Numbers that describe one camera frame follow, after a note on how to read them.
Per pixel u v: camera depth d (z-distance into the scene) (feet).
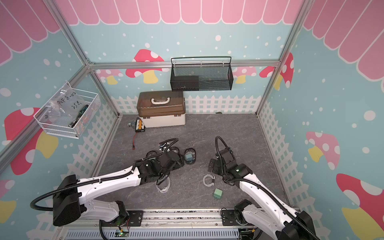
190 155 3.09
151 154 3.12
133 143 3.38
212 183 2.79
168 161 1.88
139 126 3.68
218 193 2.66
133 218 2.43
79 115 2.43
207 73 3.10
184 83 2.86
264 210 1.53
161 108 3.18
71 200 1.31
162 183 2.20
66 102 2.33
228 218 2.43
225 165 1.97
